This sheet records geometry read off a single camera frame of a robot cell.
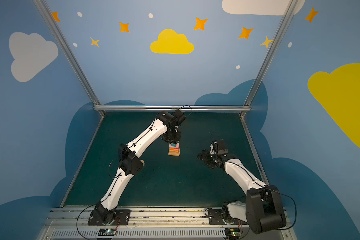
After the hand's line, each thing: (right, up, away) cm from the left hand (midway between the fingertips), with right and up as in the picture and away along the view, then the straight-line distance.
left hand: (176, 142), depth 89 cm
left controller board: (-33, -41, -19) cm, 56 cm away
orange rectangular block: (-2, -6, +7) cm, 9 cm away
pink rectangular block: (0, -3, +3) cm, 5 cm away
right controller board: (+28, -43, -17) cm, 54 cm away
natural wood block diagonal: (0, -9, +9) cm, 12 cm away
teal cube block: (-2, -2, 0) cm, 3 cm away
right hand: (+15, -9, -1) cm, 17 cm away
